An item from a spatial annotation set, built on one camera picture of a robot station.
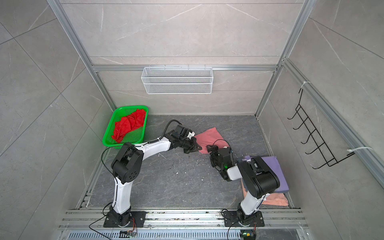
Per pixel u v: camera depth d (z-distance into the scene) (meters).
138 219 0.73
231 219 0.73
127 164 0.53
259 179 0.46
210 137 1.01
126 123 1.07
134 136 1.07
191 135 0.89
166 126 0.78
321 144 0.63
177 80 1.01
